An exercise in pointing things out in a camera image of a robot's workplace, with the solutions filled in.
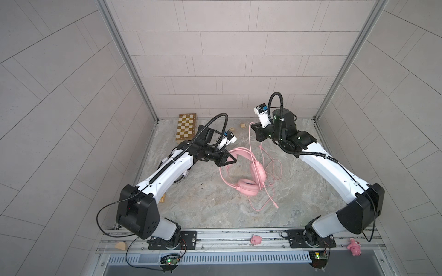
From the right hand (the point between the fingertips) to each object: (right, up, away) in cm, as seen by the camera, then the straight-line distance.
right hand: (251, 125), depth 76 cm
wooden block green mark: (-8, -1, +35) cm, 36 cm away
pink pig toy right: (+41, -49, -8) cm, 64 cm away
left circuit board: (-32, -51, -11) cm, 62 cm away
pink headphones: (-2, -26, -6) cm, 26 cm away
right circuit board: (+26, -54, -8) cm, 60 cm away
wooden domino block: (-41, -35, +5) cm, 54 cm away
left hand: (-6, -14, -2) cm, 16 cm away
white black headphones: (-33, -25, +11) cm, 43 cm away
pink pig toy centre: (+1, -47, -6) cm, 48 cm away
